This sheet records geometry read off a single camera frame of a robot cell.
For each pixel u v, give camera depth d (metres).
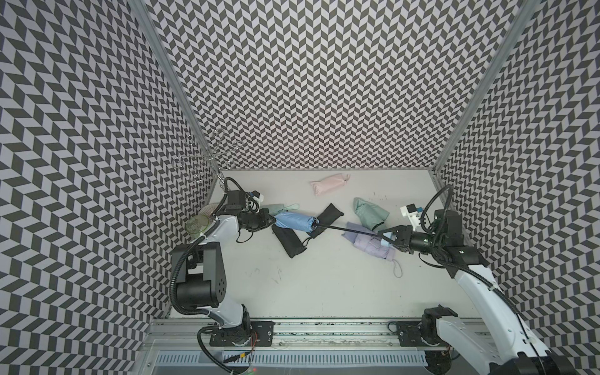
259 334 0.72
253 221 0.80
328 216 0.99
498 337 0.43
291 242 0.93
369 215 1.00
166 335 0.73
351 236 0.91
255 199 0.85
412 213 0.68
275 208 0.99
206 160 1.16
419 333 0.73
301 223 0.85
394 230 0.68
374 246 0.89
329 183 1.08
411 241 0.64
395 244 0.67
